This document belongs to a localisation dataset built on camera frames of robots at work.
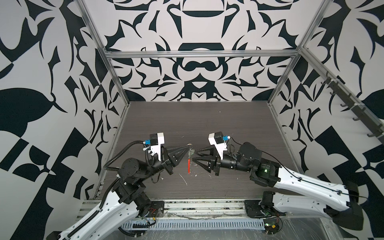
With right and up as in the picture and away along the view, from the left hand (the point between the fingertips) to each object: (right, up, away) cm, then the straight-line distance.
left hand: (189, 146), depth 53 cm
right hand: (+3, -4, +2) cm, 6 cm away
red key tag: (0, -8, +4) cm, 9 cm away
